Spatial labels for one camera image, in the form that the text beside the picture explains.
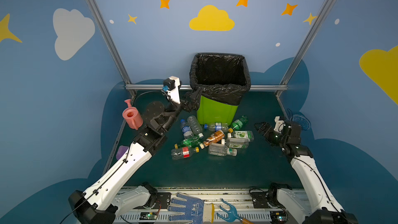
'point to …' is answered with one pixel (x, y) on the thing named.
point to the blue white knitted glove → (195, 210)
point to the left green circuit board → (148, 215)
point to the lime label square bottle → (244, 134)
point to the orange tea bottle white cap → (213, 138)
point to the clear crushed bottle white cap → (196, 128)
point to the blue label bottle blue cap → (186, 130)
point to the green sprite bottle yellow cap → (192, 142)
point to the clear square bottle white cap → (221, 150)
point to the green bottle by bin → (238, 124)
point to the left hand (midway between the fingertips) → (192, 83)
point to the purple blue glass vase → (300, 120)
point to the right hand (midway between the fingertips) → (260, 126)
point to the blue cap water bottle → (217, 126)
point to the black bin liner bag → (222, 77)
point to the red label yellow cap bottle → (181, 153)
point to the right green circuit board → (278, 217)
